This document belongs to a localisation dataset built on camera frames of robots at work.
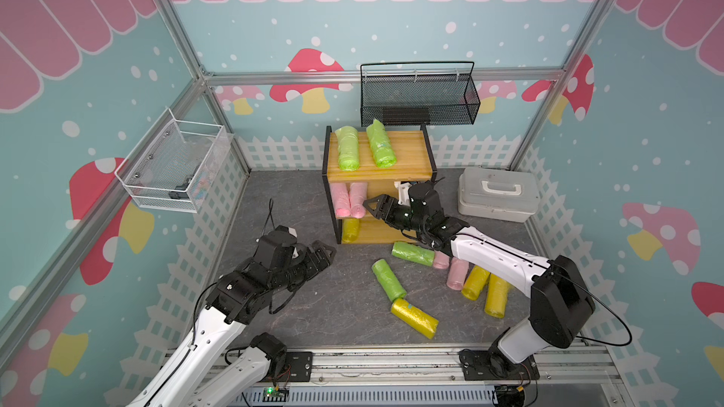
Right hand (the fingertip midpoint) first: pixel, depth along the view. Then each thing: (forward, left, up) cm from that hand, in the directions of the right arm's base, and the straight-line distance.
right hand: (368, 206), depth 79 cm
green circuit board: (-41, +26, -26) cm, 55 cm away
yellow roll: (+4, +6, -18) cm, 20 cm away
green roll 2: (-4, -15, -20) cm, 25 cm away
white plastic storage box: (+15, -45, -13) cm, 50 cm away
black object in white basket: (-4, +46, +11) cm, 48 cm away
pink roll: (+6, +3, -2) cm, 7 cm away
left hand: (-16, +11, -3) cm, 20 cm away
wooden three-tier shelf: (+9, -13, +10) cm, 18 cm away
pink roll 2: (+4, +8, -2) cm, 9 cm away
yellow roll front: (-26, -15, -20) cm, 36 cm away
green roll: (-14, -6, -21) cm, 26 cm away
